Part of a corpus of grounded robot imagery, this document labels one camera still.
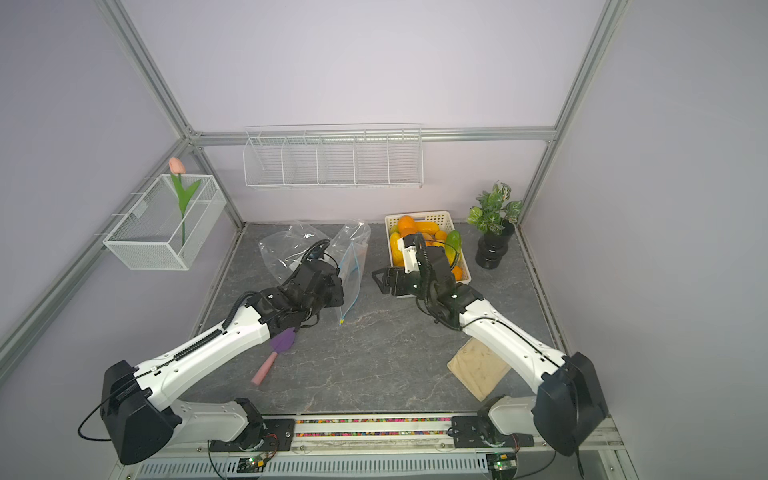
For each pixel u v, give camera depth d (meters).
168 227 0.82
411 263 0.70
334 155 0.98
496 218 0.86
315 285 0.58
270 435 0.74
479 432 0.67
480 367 0.85
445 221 1.15
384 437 0.75
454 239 0.99
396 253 1.02
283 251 1.12
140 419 0.38
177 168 0.79
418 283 0.67
